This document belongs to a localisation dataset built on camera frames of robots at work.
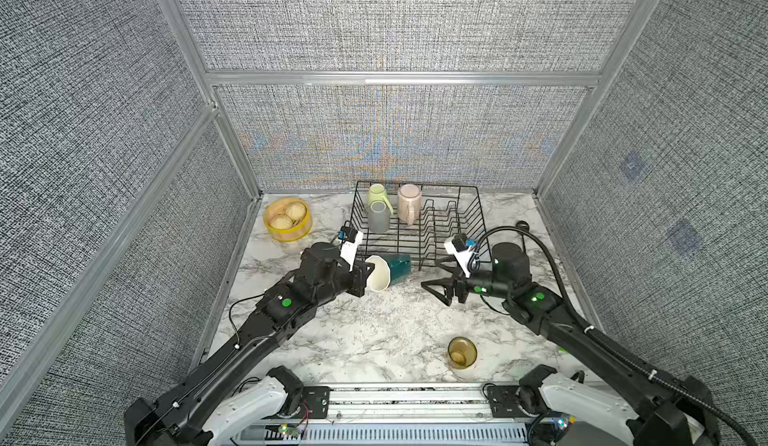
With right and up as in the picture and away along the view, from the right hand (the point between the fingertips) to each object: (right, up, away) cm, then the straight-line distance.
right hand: (431, 267), depth 72 cm
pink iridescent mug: (-3, +17, +30) cm, 35 cm away
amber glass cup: (+10, -25, +10) cm, 28 cm away
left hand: (-13, +1, 0) cm, 13 cm away
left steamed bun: (-47, +11, +35) cm, 60 cm away
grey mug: (-13, +13, +29) cm, 34 cm away
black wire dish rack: (+11, +14, +38) cm, 42 cm away
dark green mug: (-10, +1, -6) cm, 12 cm away
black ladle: (+39, +10, +35) cm, 53 cm away
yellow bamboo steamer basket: (-40, +8, +33) cm, 53 cm away
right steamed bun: (-43, +15, +36) cm, 58 cm away
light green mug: (-13, +18, +29) cm, 36 cm away
